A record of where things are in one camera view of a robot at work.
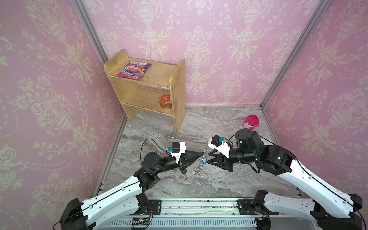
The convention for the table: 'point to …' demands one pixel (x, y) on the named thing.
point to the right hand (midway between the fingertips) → (210, 156)
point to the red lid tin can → (165, 102)
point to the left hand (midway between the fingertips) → (201, 157)
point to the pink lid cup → (251, 121)
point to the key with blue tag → (204, 160)
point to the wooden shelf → (143, 94)
